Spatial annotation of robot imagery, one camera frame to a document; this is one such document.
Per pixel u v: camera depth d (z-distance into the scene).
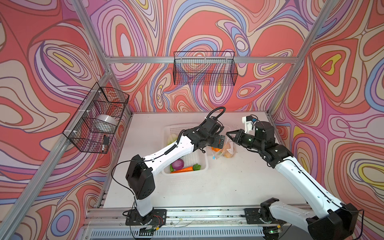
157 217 0.72
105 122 0.69
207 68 0.96
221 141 0.71
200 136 0.57
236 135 0.65
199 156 0.93
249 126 0.67
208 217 0.75
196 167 0.86
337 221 0.37
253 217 0.72
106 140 0.73
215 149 0.82
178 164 0.86
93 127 0.73
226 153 0.86
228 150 0.83
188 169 0.86
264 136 0.54
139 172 0.45
